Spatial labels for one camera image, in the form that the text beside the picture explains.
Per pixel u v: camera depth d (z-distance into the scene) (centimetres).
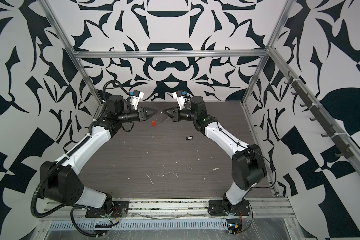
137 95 69
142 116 69
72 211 67
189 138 99
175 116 69
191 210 75
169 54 94
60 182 41
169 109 73
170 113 74
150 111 73
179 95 70
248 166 45
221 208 74
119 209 74
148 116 70
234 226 71
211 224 71
